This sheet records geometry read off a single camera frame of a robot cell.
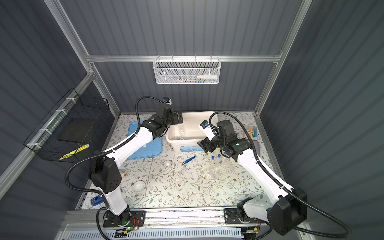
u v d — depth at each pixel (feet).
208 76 2.86
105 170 1.51
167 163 2.98
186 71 4.06
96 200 2.53
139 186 2.72
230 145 1.80
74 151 2.19
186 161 3.06
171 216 2.48
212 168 2.95
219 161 2.79
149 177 2.85
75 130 2.53
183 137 3.42
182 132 3.47
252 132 3.51
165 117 2.17
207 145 2.20
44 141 2.03
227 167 2.98
